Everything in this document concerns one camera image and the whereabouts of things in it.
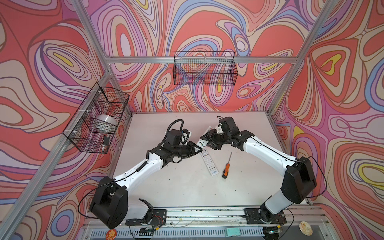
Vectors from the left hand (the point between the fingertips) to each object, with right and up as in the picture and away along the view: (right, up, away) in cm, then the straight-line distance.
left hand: (203, 150), depth 77 cm
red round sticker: (-44, -38, -8) cm, 59 cm away
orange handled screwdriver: (+14, -15, +9) cm, 22 cm away
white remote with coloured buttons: (+5, -10, +14) cm, 18 cm away
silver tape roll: (-47, +14, -7) cm, 50 cm away
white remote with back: (0, +3, +3) cm, 4 cm away
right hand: (0, +3, +4) cm, 5 cm away
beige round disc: (+49, -37, -7) cm, 61 cm away
